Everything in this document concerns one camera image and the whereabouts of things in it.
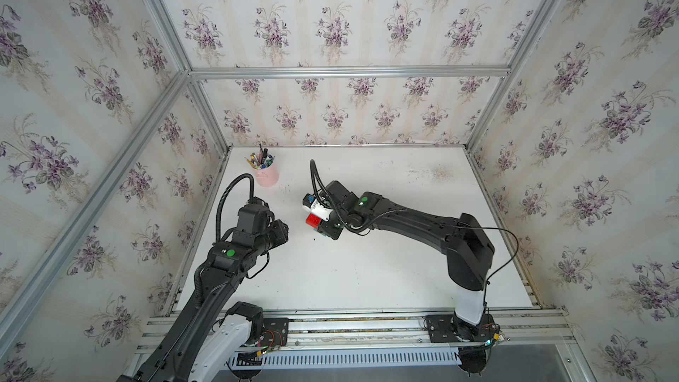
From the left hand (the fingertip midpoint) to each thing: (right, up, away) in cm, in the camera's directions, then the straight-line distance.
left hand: (287, 229), depth 77 cm
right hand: (+11, +1, +6) cm, 13 cm away
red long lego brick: (+8, +3, -2) cm, 9 cm away
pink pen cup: (-13, +15, +25) cm, 32 cm away
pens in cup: (-15, +21, +27) cm, 37 cm away
